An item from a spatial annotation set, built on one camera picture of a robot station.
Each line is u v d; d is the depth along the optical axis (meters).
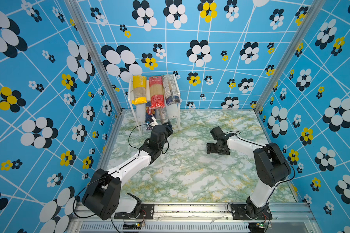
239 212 0.72
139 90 0.81
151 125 0.72
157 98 0.75
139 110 0.97
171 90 0.80
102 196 0.41
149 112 0.91
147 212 0.73
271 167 0.48
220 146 0.71
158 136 0.63
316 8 0.68
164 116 0.84
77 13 0.71
